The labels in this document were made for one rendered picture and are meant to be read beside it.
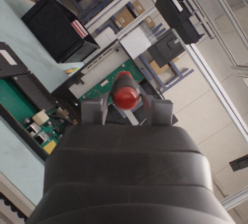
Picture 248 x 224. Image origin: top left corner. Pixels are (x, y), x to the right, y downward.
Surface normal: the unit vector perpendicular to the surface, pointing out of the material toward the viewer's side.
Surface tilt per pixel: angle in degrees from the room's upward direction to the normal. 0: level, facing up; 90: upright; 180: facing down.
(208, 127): 90
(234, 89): 90
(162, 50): 97
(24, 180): 0
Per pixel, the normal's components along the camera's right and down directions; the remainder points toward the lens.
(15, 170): 0.79, -0.59
